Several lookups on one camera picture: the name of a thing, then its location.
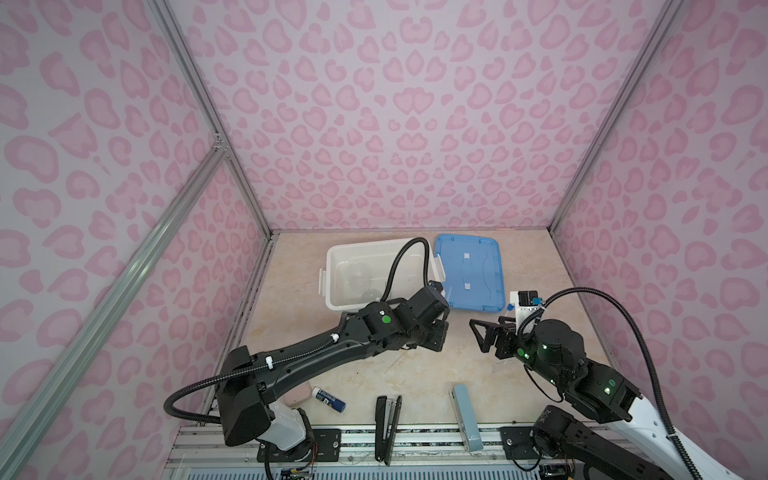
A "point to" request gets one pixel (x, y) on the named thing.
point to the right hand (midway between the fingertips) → (483, 322)
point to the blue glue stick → (329, 399)
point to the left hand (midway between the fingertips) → (446, 329)
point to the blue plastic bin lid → (473, 272)
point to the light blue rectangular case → (464, 415)
